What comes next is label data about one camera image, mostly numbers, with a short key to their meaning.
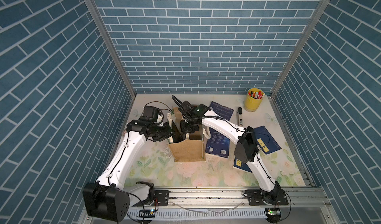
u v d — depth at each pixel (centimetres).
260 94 104
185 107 69
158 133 64
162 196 74
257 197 74
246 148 54
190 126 74
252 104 105
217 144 92
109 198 37
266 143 94
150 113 60
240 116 102
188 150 78
